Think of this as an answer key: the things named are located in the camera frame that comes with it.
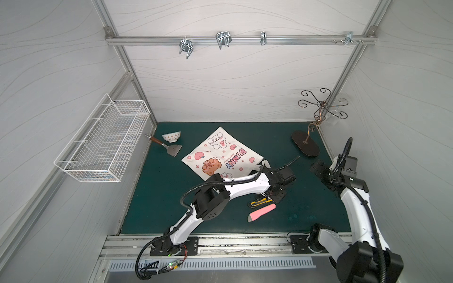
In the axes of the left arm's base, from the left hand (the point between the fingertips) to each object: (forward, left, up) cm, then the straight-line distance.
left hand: (278, 197), depth 83 cm
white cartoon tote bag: (+28, +30, -4) cm, 41 cm away
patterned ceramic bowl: (+34, +59, +3) cm, 69 cm away
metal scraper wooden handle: (+31, +61, -4) cm, 68 cm away
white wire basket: (+7, +75, +27) cm, 80 cm away
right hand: (+9, -19, +10) cm, 23 cm away
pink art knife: (-7, +11, -4) cm, 14 cm away
